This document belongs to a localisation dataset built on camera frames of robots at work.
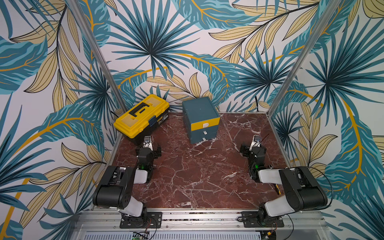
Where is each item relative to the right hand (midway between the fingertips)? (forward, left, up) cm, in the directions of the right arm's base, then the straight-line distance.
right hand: (253, 143), depth 92 cm
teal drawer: (+8, +29, +2) cm, 30 cm away
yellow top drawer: (+7, +29, +10) cm, 32 cm away
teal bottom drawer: (+7, +35, -5) cm, 36 cm away
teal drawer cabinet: (+9, +32, +13) cm, 35 cm away
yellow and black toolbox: (+12, +69, +8) cm, 70 cm away
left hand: (+1, +64, -2) cm, 64 cm away
